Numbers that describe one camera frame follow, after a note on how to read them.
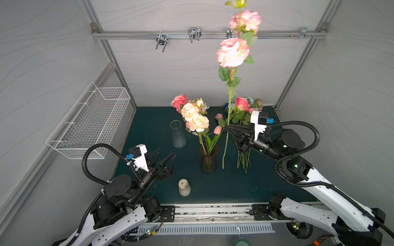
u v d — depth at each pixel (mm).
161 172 495
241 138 496
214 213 749
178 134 934
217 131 696
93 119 717
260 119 436
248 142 465
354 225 395
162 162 498
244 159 914
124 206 472
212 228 704
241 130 491
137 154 486
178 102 662
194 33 765
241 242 584
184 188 722
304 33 764
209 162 839
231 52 336
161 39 800
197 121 565
